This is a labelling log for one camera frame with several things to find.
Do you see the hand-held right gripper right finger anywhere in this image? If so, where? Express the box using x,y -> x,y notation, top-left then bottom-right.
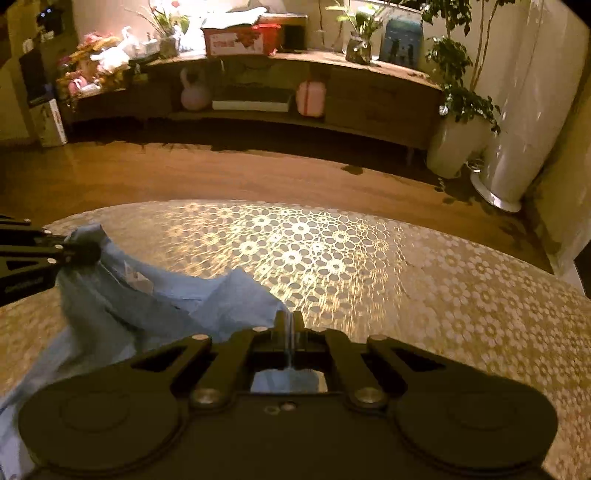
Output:
291,311 -> 446,411

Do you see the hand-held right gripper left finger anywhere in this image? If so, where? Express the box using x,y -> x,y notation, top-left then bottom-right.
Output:
130,310 -> 293,411

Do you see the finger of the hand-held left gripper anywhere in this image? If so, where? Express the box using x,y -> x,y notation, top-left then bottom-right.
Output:
44,226 -> 103,268

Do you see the light blue shirt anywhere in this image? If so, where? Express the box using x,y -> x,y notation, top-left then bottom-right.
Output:
0,224 -> 324,480

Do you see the lace tablecloth table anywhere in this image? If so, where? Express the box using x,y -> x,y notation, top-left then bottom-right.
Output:
0,199 -> 591,480

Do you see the white carton box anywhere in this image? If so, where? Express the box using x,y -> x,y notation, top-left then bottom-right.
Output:
27,98 -> 68,147

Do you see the flower bouquet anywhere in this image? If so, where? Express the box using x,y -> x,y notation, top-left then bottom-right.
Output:
55,30 -> 136,101

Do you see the pink rabbit-shaped vase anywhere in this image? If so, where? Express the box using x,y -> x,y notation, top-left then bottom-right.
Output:
180,68 -> 212,112

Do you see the flat white box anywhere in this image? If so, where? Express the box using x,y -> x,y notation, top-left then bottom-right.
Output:
211,89 -> 293,112

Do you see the flowering potted plant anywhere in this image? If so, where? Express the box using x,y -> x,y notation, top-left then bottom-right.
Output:
129,0 -> 192,58

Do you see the pink container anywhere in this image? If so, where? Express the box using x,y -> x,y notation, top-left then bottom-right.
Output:
295,80 -> 327,117

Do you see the wooden media console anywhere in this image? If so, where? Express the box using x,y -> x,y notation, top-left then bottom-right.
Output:
69,50 -> 445,163

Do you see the red and white cardboard box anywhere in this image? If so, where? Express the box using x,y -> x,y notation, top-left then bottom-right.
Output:
202,22 -> 283,59

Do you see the small plant in glass vase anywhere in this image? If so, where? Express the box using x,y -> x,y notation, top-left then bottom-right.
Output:
325,0 -> 389,66

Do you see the black box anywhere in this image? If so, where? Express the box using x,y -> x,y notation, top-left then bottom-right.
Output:
281,22 -> 308,52

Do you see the blue picture board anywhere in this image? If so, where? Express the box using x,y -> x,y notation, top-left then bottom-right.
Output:
380,17 -> 424,69

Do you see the white cylindrical air conditioner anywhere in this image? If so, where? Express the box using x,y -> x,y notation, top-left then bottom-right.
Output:
470,0 -> 585,214

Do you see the tall green houseplant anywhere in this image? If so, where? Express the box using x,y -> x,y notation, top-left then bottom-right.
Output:
421,0 -> 503,136

